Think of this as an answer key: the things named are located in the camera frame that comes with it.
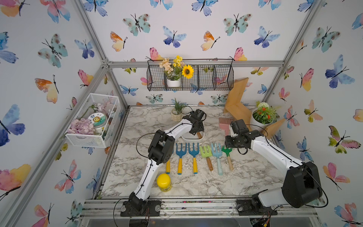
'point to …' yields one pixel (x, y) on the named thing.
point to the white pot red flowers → (263, 115)
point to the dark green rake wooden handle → (228, 151)
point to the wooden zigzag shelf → (237, 110)
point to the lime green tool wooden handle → (199, 135)
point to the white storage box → (189, 137)
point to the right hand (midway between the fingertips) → (230, 141)
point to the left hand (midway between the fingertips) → (201, 126)
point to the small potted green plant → (176, 115)
